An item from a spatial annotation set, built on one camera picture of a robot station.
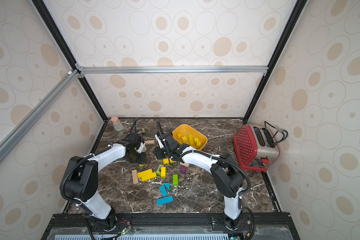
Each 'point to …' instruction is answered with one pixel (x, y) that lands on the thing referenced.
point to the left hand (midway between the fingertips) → (146, 159)
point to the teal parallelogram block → (163, 190)
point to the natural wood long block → (135, 176)
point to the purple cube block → (183, 169)
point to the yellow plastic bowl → (185, 134)
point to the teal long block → (164, 200)
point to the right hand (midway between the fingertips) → (161, 149)
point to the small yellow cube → (196, 139)
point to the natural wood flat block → (149, 142)
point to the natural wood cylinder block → (184, 164)
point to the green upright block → (175, 180)
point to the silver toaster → (267, 144)
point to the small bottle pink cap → (117, 125)
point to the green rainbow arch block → (158, 170)
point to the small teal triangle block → (168, 185)
